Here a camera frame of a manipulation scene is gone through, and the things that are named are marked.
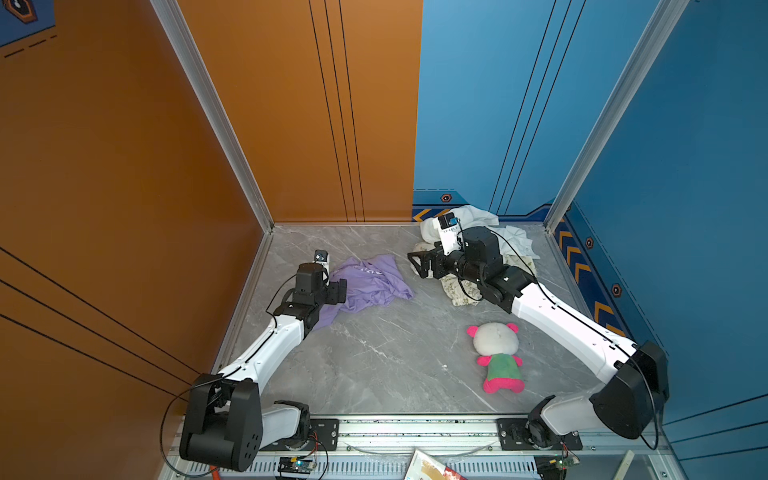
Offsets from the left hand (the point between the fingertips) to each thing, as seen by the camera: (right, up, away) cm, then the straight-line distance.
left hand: (328, 277), depth 88 cm
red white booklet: (+26, -41, -22) cm, 53 cm away
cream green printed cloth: (+36, -2, -21) cm, 42 cm away
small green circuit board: (-4, -43, -18) cm, 47 cm away
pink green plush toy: (+49, -18, -5) cm, 52 cm away
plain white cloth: (+62, +12, +18) cm, 66 cm away
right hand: (+27, +8, -12) cm, 30 cm away
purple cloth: (+12, -3, +8) cm, 15 cm away
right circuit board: (+58, -44, -18) cm, 75 cm away
